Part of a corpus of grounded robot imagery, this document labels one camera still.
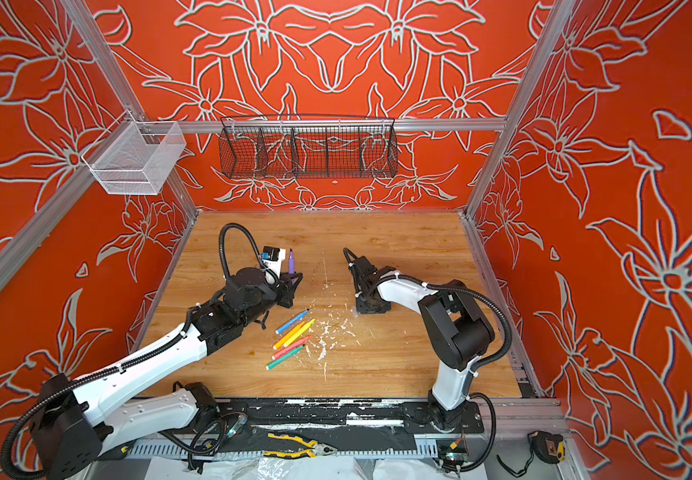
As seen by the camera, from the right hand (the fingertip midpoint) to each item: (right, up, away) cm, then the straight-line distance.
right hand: (364, 305), depth 93 cm
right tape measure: (+40, -27, -26) cm, 55 cm away
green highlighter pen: (-26, -13, -12) cm, 31 cm away
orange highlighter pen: (-23, -7, -8) cm, 26 cm away
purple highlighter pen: (-20, +16, -22) cm, 33 cm away
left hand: (-18, +13, -18) cm, 29 cm away
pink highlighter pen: (-21, -10, -8) cm, 24 cm away
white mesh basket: (-73, +47, -1) cm, 87 cm away
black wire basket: (-29, +54, +7) cm, 61 cm away
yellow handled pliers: (-14, -28, -25) cm, 40 cm away
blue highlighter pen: (-23, -4, -4) cm, 24 cm away
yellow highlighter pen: (-20, -7, -6) cm, 22 cm away
